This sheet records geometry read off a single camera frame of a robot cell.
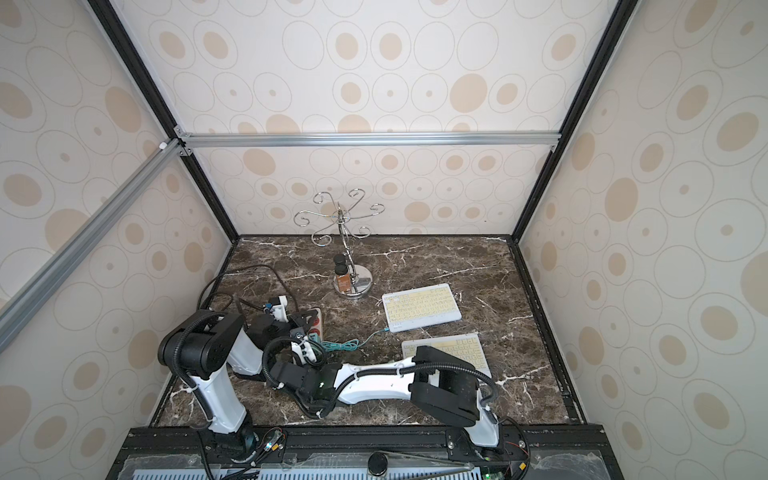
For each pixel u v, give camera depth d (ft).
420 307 3.27
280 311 2.85
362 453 2.43
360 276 3.41
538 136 3.00
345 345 2.94
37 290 1.76
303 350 2.21
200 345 1.64
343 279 3.18
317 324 3.08
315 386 1.92
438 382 1.67
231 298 3.22
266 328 2.45
